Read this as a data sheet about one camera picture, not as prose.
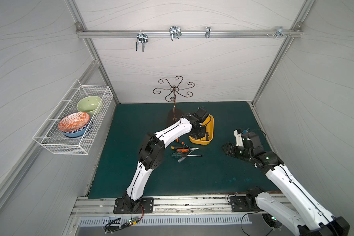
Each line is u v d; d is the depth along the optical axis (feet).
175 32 2.51
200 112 2.42
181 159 2.91
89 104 2.40
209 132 3.31
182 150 3.03
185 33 2.59
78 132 1.88
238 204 2.40
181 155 2.91
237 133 2.35
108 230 2.24
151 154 1.74
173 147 3.05
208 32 2.58
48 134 1.86
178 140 3.18
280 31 2.51
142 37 2.56
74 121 2.09
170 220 2.31
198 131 2.59
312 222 1.30
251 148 1.87
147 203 2.41
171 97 2.57
